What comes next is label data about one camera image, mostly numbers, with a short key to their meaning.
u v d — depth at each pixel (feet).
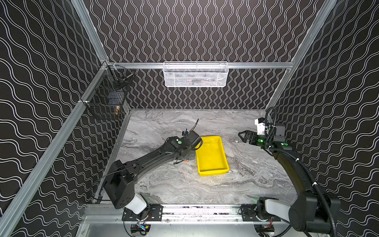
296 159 1.65
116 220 2.40
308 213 1.33
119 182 1.37
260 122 2.43
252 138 2.36
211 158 3.02
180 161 2.30
